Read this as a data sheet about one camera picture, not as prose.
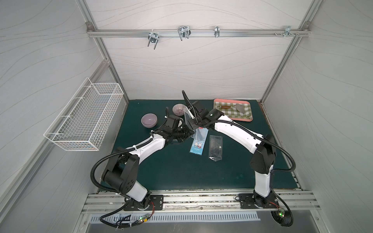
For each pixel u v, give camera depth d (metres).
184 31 0.77
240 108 1.15
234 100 1.20
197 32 0.79
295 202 0.75
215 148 0.93
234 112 1.12
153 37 0.79
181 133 0.76
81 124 0.68
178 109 1.11
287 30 0.77
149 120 1.04
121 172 0.44
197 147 0.93
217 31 0.78
